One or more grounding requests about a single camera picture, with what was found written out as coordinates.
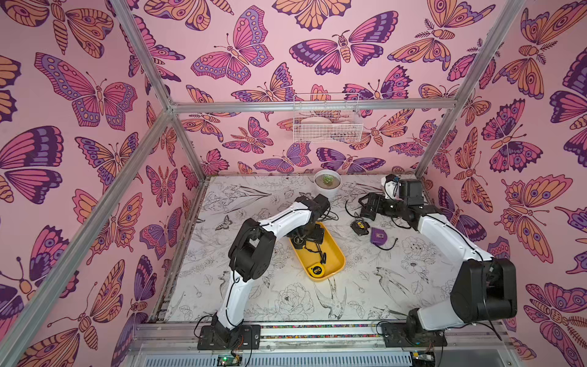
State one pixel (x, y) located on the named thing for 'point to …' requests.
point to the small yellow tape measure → (316, 270)
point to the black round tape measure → (298, 240)
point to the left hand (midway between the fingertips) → (311, 238)
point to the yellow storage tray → (335, 259)
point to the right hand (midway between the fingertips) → (364, 202)
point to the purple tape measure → (377, 236)
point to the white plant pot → (327, 182)
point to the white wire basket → (327, 118)
